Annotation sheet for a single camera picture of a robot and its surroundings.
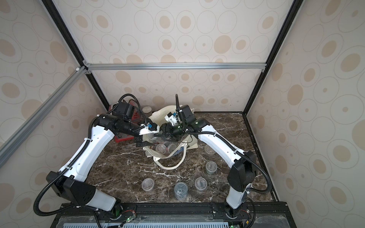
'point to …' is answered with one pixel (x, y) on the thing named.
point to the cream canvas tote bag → (168, 144)
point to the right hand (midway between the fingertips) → (164, 135)
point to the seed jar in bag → (160, 148)
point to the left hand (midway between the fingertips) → (157, 132)
